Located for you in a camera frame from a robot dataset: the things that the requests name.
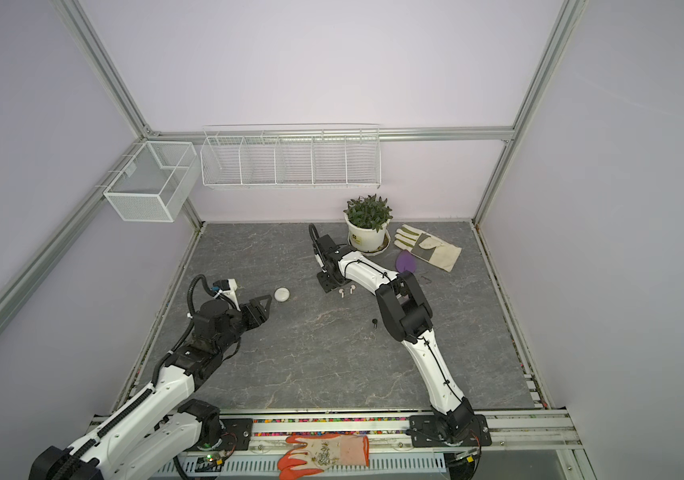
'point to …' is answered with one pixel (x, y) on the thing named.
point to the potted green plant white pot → (366, 222)
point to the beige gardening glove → (426, 247)
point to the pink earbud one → (342, 292)
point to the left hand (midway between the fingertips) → (265, 303)
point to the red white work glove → (324, 451)
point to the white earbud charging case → (281, 294)
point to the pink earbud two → (352, 287)
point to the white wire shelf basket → (292, 155)
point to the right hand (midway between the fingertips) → (332, 282)
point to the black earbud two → (375, 322)
